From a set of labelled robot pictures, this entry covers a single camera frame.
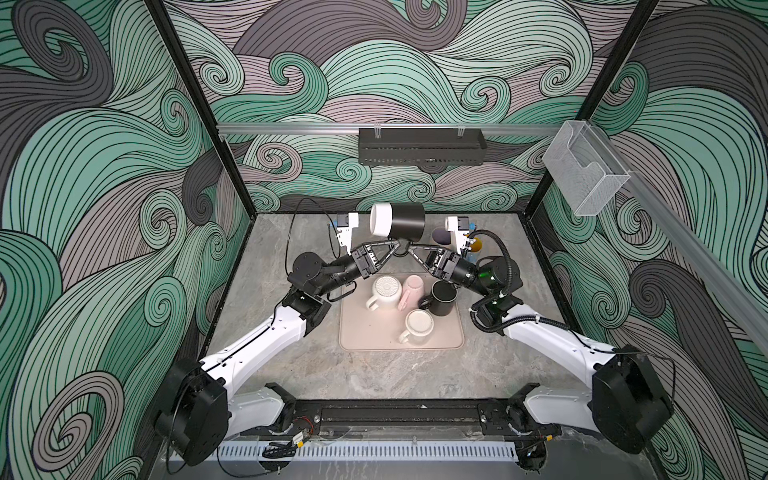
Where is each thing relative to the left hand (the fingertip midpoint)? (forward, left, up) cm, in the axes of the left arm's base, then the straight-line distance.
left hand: (400, 246), depth 61 cm
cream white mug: (-4, -7, -31) cm, 32 cm away
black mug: (+4, -14, -29) cm, 33 cm away
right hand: (-1, -2, -2) cm, 3 cm away
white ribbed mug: (+6, +2, -30) cm, 31 cm away
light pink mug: (+6, -6, -30) cm, 31 cm away
